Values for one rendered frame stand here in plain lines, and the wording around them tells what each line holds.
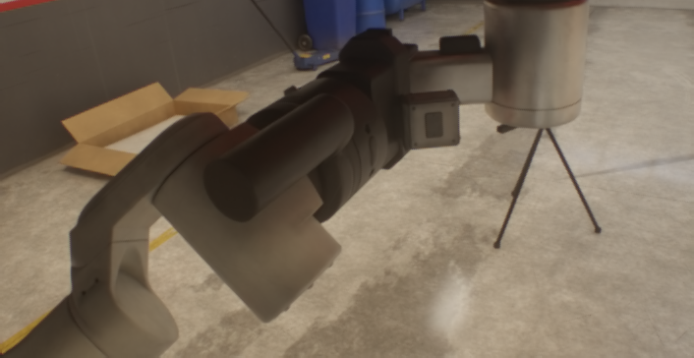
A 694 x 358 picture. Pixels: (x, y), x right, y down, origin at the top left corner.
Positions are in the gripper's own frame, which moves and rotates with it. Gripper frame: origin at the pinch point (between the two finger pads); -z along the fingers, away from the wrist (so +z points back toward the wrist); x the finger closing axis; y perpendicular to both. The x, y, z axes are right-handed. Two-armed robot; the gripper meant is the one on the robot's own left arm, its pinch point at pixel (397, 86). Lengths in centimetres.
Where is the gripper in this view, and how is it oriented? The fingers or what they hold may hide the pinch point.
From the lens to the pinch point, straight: 48.5
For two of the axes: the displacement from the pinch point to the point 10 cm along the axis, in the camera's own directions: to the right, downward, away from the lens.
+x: 1.1, 8.9, 4.5
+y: 8.6, 1.5, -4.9
